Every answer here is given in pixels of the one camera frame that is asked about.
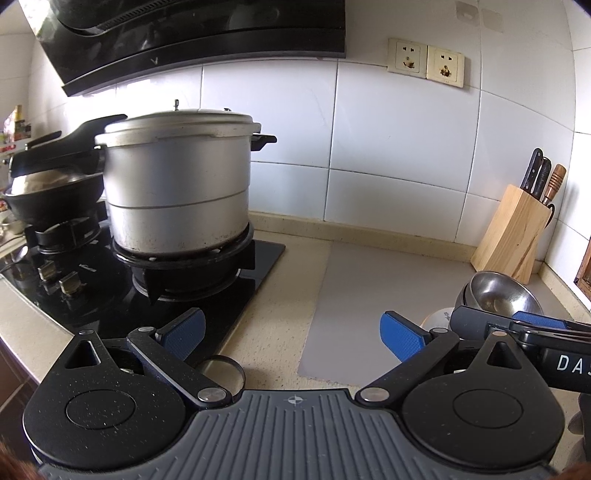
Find wooden-handled knife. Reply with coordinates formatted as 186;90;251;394
541;164;567;206

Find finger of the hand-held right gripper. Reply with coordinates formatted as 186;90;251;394
449;306;523;342
512;310;591;334

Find black-handled knife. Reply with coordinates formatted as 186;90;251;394
519;148;543;191
531;158;552;197

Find black glass gas stove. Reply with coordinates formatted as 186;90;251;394
0;212;286;344

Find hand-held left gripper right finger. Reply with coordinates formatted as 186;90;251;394
355;311;539;409

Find round clear glass object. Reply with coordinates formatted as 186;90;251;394
196;355;245;394

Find white plate small flowers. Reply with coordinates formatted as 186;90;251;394
420;307;458;334

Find black range hood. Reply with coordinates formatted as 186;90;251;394
18;0;347;97

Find brown cabinet front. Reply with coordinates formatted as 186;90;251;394
0;344;44;462

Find brown wooden window frame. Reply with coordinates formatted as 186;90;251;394
574;240;591;291

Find wooden knife block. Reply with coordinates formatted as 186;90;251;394
471;185;550;283

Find silver pressure cooker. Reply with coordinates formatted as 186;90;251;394
95;99;278;257

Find black wok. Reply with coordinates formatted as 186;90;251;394
2;130;106;232

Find black burner grate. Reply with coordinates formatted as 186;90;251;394
34;217;107;254
111;222;257;305

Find grey silicone mat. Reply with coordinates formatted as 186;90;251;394
298;242;478;387

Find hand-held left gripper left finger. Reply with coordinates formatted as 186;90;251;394
46;308;233;411

